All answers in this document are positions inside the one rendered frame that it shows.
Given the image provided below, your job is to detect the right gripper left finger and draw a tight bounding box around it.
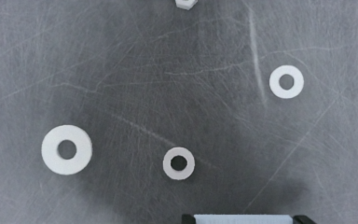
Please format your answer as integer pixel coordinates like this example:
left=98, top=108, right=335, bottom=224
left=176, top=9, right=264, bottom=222
left=182, top=214, right=196, bottom=224

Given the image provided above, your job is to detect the light grey ring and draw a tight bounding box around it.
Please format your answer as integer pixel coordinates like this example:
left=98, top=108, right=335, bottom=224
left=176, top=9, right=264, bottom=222
left=163, top=147, right=195, bottom=180

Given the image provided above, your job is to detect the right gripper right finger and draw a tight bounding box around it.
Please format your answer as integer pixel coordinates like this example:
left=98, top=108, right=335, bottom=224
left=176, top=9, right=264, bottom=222
left=291, top=215, right=317, bottom=224

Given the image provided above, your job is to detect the light grey metal plate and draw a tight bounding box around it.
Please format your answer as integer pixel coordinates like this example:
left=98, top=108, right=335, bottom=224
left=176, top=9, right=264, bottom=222
left=194, top=215, right=293, bottom=224

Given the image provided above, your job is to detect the white flat washer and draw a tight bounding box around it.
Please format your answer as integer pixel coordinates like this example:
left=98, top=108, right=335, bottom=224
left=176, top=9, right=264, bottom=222
left=269, top=65, right=303, bottom=98
left=42, top=125, right=92, bottom=175

